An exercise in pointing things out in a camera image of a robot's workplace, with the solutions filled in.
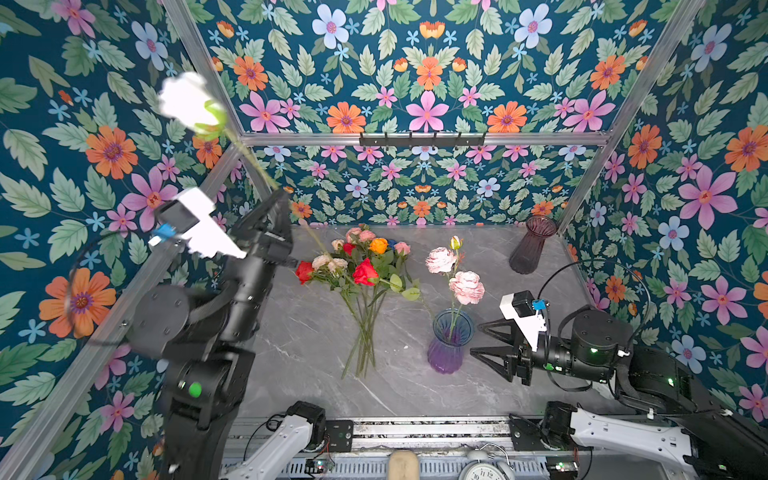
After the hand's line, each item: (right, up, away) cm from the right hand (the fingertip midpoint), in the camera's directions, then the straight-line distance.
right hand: (477, 338), depth 53 cm
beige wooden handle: (-13, -33, +13) cm, 38 cm away
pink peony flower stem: (0, +8, +11) cm, 13 cm away
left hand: (-28, +24, -16) cm, 40 cm away
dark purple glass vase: (+32, +15, +57) cm, 67 cm away
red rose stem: (-21, +11, +10) cm, 26 cm away
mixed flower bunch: (-28, -1, +45) cm, 53 cm away
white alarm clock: (+4, -33, +13) cm, 36 cm away
